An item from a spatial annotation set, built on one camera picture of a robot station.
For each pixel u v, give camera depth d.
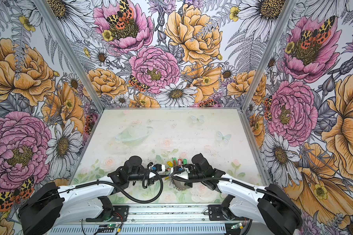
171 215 0.75
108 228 0.71
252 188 0.47
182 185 0.74
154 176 0.68
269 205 0.42
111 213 0.68
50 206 0.41
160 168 0.65
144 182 0.67
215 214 0.73
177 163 0.92
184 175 0.67
